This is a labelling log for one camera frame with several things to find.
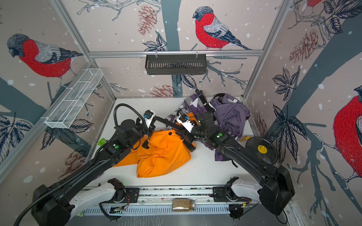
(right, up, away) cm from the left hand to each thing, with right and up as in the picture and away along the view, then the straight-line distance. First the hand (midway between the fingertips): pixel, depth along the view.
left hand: (156, 112), depth 73 cm
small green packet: (-42, -21, +22) cm, 52 cm away
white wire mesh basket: (-47, +8, +5) cm, 48 cm away
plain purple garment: (+49, -3, +28) cm, 56 cm away
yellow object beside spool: (+53, -16, +11) cm, 56 cm away
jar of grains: (+15, -45, -6) cm, 48 cm away
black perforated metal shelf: (+8, +36, +32) cm, 49 cm away
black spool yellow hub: (+58, -20, +3) cm, 62 cm away
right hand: (+14, -8, +3) cm, 16 cm away
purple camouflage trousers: (+22, +5, +34) cm, 41 cm away
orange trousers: (+5, -24, +7) cm, 25 cm away
